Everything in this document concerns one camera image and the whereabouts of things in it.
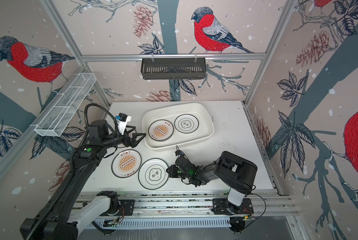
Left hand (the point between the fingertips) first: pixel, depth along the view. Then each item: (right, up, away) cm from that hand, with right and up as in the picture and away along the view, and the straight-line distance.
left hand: (138, 131), depth 72 cm
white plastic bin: (+12, +9, +38) cm, 41 cm away
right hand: (+12, -26, +13) cm, 32 cm away
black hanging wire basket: (+15, +42, +34) cm, 56 cm away
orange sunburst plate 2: (+6, -3, +31) cm, 31 cm away
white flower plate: (+5, -26, +12) cm, 29 cm away
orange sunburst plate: (-13, -22, +17) cm, 30 cm away
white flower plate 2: (+25, +2, +35) cm, 43 cm away
